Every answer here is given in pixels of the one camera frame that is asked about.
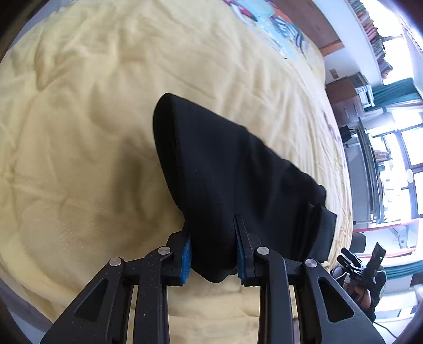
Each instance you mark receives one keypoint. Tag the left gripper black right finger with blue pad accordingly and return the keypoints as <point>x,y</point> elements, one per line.
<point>299,296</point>

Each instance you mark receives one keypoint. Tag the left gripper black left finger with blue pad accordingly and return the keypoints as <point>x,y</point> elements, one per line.
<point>126,299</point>

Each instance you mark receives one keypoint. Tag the black pants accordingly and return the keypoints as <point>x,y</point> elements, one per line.
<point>216,169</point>

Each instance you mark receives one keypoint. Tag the dark desk by window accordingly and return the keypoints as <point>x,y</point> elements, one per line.
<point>373,177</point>

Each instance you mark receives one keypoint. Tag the yellow cartoon print bedspread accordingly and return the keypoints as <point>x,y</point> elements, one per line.
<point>80,177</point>

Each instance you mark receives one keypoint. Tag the black chair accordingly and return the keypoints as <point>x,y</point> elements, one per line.
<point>345,133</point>

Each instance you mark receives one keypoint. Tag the brown wooden dresser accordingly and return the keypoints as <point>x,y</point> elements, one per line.
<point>345,102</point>

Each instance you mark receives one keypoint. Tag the teal curtain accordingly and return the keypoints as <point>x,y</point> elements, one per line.
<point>395,93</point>

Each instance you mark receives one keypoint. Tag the white boxes on dresser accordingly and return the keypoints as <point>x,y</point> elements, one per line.
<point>363,89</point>

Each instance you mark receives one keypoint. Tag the brown wooden headboard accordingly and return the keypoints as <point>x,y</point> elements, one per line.
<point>312,22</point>

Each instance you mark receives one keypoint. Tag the wall bookshelf with books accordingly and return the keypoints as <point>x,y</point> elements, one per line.
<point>375,39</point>

